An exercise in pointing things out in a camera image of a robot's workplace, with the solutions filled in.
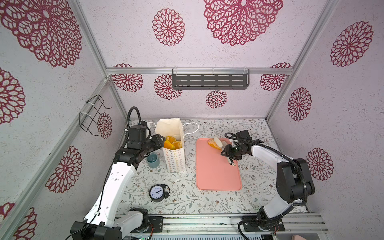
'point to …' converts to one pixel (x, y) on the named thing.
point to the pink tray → (214, 171)
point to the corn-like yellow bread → (171, 139)
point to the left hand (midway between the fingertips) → (162, 142)
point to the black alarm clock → (158, 193)
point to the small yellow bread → (177, 144)
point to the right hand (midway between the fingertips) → (223, 152)
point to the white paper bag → (172, 127)
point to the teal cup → (153, 160)
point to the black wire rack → (91, 111)
